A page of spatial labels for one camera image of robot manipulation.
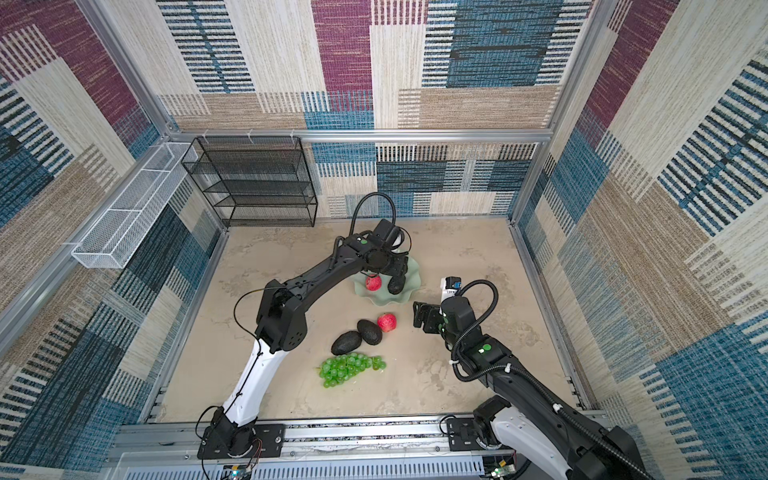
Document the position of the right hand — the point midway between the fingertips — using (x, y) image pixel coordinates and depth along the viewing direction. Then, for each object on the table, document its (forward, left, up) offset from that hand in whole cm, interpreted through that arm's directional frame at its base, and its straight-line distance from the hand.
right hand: (427, 310), depth 82 cm
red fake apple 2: (+1, +11, -8) cm, 14 cm away
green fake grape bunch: (-12, +23, -7) cm, 27 cm away
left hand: (+17, +6, -2) cm, 18 cm away
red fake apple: (+14, +15, -7) cm, 22 cm away
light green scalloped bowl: (+11, +12, -11) cm, 20 cm away
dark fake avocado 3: (-5, +23, -8) cm, 24 cm away
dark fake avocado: (+13, +8, -7) cm, 17 cm away
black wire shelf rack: (+51, +57, +6) cm, 77 cm away
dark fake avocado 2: (-3, +16, -6) cm, 18 cm away
